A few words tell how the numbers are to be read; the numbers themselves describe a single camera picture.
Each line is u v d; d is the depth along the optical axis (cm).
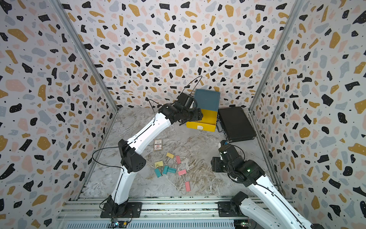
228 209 73
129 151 51
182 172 87
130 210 73
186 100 64
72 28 77
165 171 86
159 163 90
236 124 104
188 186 81
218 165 64
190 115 75
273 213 43
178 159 92
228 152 53
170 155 95
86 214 73
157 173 86
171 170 88
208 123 86
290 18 75
